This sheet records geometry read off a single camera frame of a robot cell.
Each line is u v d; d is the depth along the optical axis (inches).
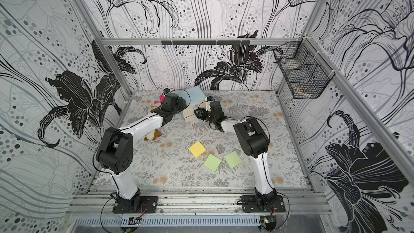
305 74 34.6
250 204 28.1
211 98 35.8
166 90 32.4
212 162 34.2
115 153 19.0
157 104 41.5
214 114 32.3
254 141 22.4
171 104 28.3
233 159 34.7
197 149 35.6
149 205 28.8
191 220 30.1
